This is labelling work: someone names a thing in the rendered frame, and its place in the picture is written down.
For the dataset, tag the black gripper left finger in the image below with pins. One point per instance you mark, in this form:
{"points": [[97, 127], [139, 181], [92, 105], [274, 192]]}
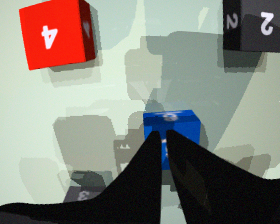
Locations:
{"points": [[132, 198]]}

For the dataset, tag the red block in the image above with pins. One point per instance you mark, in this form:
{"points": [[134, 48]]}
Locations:
{"points": [[57, 32]]}

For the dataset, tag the blue block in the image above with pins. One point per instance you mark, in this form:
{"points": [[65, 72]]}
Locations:
{"points": [[184, 122]]}

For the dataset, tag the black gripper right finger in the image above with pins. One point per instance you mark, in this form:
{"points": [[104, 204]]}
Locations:
{"points": [[214, 191]]}

